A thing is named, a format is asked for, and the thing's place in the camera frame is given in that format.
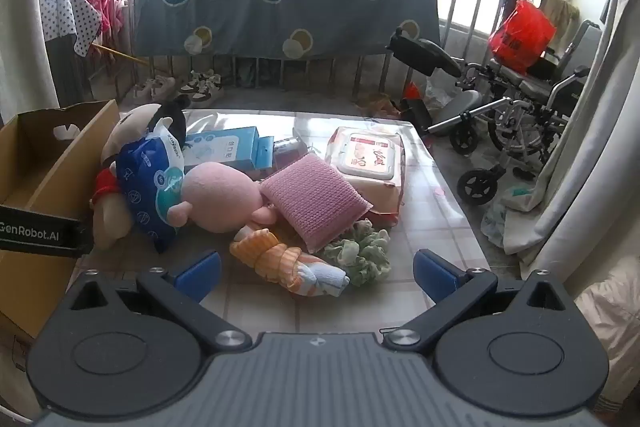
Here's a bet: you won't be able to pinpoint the blue printed tissue packet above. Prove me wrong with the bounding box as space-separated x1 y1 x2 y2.
116 123 187 254

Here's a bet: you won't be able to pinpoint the large plush doll red shirt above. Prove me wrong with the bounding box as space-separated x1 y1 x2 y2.
90 99 188 250

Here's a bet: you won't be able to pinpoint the beige cloth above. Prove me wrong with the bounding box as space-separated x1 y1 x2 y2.
574 256 640 414

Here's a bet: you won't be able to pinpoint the beige towel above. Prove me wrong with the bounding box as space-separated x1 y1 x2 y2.
541 0 582 44

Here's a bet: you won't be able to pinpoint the pink scrub sponge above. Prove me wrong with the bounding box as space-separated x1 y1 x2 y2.
260 154 374 254

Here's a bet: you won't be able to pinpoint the brown cardboard box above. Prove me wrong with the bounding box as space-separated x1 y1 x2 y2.
0 99 122 339

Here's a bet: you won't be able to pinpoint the grey hanging cloth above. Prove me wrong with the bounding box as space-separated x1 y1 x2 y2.
45 36 93 108

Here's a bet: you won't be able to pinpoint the white plastic bag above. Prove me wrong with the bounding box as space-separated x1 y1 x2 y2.
481 186 542 249

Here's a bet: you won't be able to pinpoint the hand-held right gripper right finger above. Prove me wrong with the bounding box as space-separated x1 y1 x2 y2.
382 249 574 354

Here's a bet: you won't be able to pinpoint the pink plush toy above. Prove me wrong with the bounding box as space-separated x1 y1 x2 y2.
167 162 277 234

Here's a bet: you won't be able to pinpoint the wet wipes pack white lid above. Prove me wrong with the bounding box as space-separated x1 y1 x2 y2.
324 126 405 227

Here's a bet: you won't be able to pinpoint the light blue bandage box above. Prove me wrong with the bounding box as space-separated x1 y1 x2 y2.
182 126 276 174

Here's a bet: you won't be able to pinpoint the orange striped socks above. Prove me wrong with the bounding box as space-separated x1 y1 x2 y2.
229 228 352 299

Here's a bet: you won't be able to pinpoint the yellow stick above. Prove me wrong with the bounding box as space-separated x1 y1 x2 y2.
91 44 152 66

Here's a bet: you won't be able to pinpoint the white curtain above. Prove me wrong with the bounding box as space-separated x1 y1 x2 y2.
504 0 640 269
0 0 53 124

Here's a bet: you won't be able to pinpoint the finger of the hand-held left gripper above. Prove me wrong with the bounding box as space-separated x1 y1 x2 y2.
75 217 95 258

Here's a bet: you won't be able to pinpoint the brown and white sneaker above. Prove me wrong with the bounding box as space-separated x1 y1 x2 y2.
179 70 224 106

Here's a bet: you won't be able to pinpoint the wheelchair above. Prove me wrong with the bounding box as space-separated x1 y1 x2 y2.
389 21 603 206

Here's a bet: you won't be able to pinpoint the polka-dot cloth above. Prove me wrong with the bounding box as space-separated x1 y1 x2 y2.
38 0 102 58

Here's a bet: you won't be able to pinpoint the red plastic bag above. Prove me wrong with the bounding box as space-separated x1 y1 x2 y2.
488 0 557 76

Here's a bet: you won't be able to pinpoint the green scrunchie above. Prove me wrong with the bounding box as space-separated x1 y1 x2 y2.
322 224 392 288

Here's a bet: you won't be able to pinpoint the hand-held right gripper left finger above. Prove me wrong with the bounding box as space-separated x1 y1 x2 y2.
67 250 252 354

